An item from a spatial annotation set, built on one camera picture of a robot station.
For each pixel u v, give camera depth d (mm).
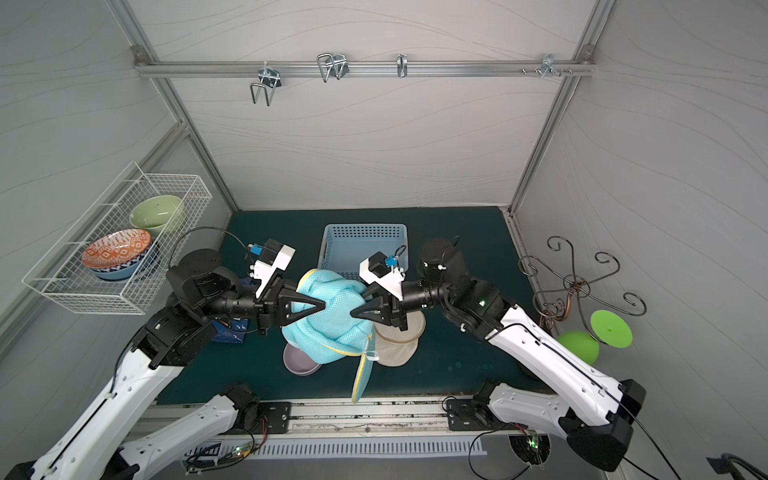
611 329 556
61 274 565
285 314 486
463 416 734
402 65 796
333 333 535
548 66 765
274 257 452
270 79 784
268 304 452
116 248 628
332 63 766
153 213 732
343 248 1098
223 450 701
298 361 811
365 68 779
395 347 819
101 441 384
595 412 376
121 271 572
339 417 749
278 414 735
